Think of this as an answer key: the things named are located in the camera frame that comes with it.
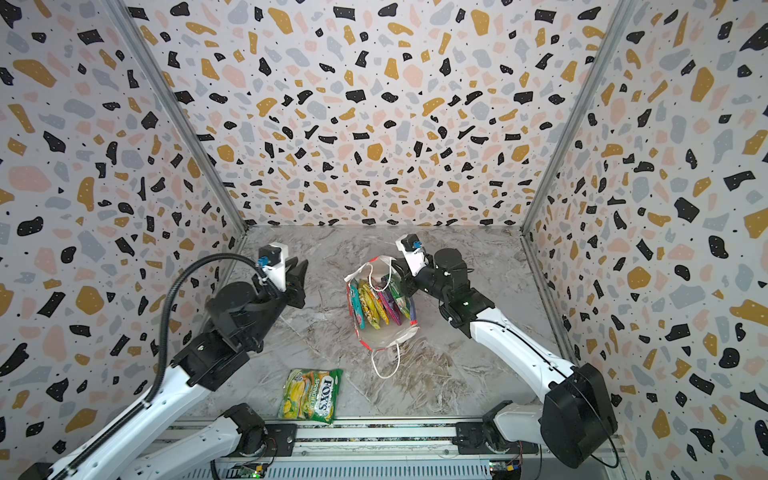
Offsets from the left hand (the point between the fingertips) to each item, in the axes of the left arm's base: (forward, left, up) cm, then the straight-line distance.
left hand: (298, 255), depth 64 cm
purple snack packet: (+4, -18, -25) cm, 31 cm away
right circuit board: (-36, -47, -38) cm, 70 cm away
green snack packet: (+3, -23, -25) cm, 34 cm away
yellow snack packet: (+2, -14, -26) cm, 30 cm away
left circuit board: (-35, +14, -38) cm, 53 cm away
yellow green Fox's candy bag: (-19, +2, -34) cm, 39 cm away
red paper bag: (+5, -17, -12) cm, 21 cm away
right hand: (+6, -19, -8) cm, 22 cm away
